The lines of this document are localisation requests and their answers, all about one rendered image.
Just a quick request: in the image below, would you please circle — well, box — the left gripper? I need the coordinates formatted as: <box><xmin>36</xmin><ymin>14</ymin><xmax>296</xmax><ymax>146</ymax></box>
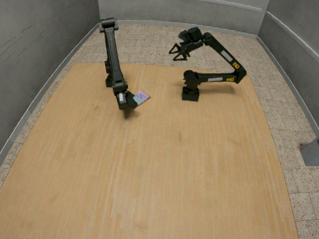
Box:
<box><xmin>169</xmin><ymin>42</ymin><xmax>196</xmax><ymax>61</ymax></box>

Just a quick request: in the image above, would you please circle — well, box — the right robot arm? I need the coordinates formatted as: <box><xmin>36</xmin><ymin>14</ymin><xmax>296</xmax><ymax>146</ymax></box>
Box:
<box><xmin>98</xmin><ymin>17</ymin><xmax>138</xmax><ymax>110</ymax></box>

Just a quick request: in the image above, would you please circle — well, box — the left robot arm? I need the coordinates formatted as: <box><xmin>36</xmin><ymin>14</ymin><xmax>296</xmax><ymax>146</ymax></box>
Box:
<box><xmin>178</xmin><ymin>27</ymin><xmax>247</xmax><ymax>98</ymax></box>

